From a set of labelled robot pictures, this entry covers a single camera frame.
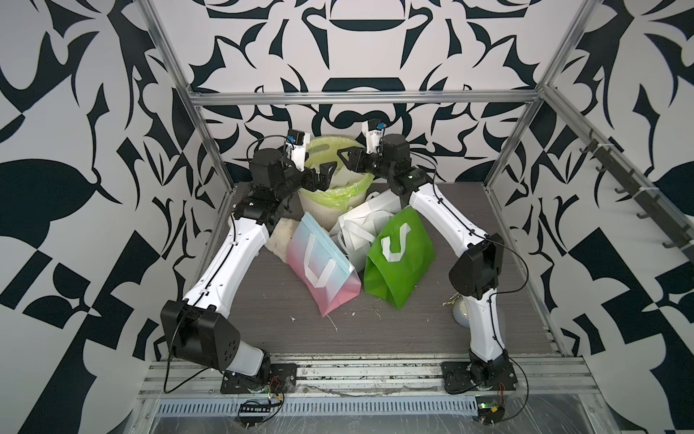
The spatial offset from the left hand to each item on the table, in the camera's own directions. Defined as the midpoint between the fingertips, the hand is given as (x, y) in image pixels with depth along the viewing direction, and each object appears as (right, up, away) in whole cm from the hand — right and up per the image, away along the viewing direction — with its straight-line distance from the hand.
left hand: (317, 152), depth 72 cm
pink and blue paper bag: (+2, -33, +2) cm, 33 cm away
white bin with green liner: (+8, -9, +7) cm, 14 cm away
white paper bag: (+10, -21, +3) cm, 24 cm away
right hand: (+6, +3, +7) cm, 10 cm away
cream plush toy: (-14, -24, +17) cm, 32 cm away
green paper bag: (+23, -29, +7) cm, 38 cm away
